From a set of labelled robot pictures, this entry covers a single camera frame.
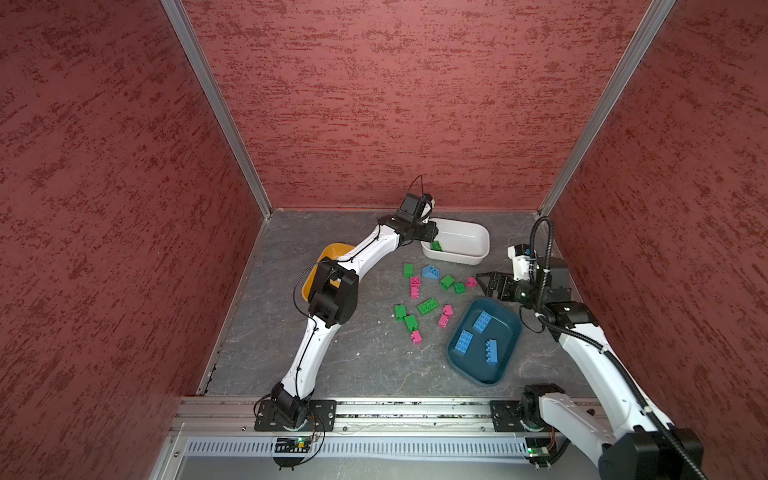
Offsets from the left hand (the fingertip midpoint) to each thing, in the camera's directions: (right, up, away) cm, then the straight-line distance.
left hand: (433, 233), depth 97 cm
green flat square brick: (+9, -18, 0) cm, 20 cm away
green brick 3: (-11, -24, -6) cm, 28 cm away
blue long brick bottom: (+15, -34, -14) cm, 40 cm away
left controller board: (-39, -55, -25) cm, 72 cm away
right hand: (+12, -14, -17) cm, 25 cm away
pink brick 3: (-7, -31, -12) cm, 34 cm away
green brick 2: (+5, -16, 0) cm, 17 cm away
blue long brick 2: (+14, -27, -8) cm, 32 cm away
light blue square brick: (-1, -13, +3) cm, 14 cm away
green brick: (-8, -13, +3) cm, 15 cm away
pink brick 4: (+4, -24, -6) cm, 25 cm away
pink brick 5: (+2, -27, -8) cm, 28 cm away
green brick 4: (-8, -27, -10) cm, 30 cm away
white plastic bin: (+13, -3, +13) cm, 18 cm away
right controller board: (+22, -53, -26) cm, 63 cm away
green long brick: (+2, -4, +10) cm, 11 cm away
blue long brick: (+7, -32, -12) cm, 35 cm away
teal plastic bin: (+22, -29, -7) cm, 37 cm away
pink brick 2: (-7, -19, -2) cm, 20 cm away
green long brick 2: (-3, -23, -5) cm, 24 cm away
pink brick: (-6, -16, +1) cm, 17 cm away
